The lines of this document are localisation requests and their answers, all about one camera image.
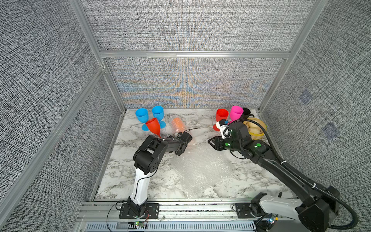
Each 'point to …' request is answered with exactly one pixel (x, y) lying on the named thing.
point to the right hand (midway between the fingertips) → (210, 137)
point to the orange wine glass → (178, 124)
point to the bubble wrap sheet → (200, 166)
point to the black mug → (246, 114)
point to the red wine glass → (221, 114)
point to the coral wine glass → (153, 124)
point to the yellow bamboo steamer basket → (256, 137)
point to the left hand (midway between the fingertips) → (164, 139)
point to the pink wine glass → (235, 112)
